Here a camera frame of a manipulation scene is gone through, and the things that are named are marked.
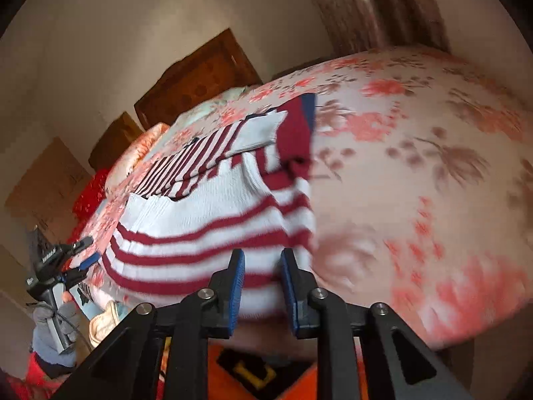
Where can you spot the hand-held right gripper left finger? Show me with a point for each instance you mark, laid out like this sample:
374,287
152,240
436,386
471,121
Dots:
237,291

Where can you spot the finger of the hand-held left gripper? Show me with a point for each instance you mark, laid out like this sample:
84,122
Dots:
83,264
82,243

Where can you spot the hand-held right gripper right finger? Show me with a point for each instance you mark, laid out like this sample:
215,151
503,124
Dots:
289,296

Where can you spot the red striped knit sweater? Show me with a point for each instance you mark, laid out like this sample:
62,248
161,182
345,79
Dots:
200,225

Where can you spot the person's left forearm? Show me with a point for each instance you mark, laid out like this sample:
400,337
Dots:
41,379

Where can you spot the person's left hand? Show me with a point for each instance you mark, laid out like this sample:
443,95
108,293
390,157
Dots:
46,337

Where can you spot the red floral quilt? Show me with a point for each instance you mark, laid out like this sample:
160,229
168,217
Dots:
89,196

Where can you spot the peach floral cloth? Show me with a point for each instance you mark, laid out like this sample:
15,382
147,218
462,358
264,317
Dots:
104,321

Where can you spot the light wooden wardrobe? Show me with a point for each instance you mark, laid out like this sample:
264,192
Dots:
46,183

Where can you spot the orange printed blanket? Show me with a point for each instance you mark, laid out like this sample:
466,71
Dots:
300,383

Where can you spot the pink floral folded quilt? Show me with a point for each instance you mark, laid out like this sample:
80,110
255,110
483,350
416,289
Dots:
133,154

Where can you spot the small wooden headboard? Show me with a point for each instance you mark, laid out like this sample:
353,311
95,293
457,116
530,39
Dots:
114,141

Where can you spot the light blue floral pillow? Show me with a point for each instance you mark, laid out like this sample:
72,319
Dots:
208,106

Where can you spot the pink floral bed sheet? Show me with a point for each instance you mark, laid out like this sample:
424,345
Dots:
416,154

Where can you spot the large wooden headboard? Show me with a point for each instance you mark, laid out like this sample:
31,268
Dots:
200,75

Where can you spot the floral curtain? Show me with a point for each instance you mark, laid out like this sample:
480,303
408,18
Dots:
366,8

